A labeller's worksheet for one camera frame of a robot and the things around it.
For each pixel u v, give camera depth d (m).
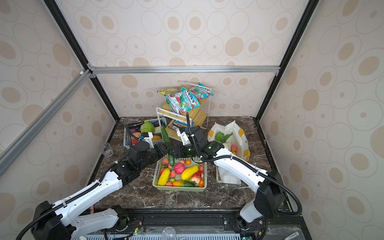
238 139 0.87
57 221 0.38
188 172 0.85
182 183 0.83
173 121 0.95
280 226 0.73
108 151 0.98
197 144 0.58
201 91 0.85
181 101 0.76
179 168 0.87
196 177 0.82
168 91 0.81
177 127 0.90
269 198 0.41
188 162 0.93
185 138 0.69
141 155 0.55
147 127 0.99
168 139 0.77
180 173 0.87
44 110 0.65
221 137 0.93
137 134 1.03
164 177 0.82
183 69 0.90
